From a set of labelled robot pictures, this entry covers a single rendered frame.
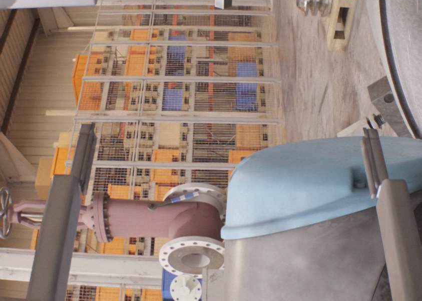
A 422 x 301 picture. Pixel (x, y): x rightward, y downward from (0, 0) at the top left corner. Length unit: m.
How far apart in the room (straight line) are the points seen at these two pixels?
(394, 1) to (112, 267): 8.24
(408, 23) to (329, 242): 0.26
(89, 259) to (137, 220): 3.93
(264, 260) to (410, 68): 0.28
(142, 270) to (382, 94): 7.99
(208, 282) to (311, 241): 4.12
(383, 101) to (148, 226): 4.29
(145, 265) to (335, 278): 8.36
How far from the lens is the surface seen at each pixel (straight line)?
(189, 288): 4.64
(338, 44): 5.63
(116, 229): 4.99
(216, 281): 4.43
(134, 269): 8.64
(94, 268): 8.70
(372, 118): 0.73
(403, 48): 0.55
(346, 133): 0.74
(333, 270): 0.30
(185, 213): 4.80
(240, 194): 0.33
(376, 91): 0.71
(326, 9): 5.56
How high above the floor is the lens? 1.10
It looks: level
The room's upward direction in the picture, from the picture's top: 89 degrees counter-clockwise
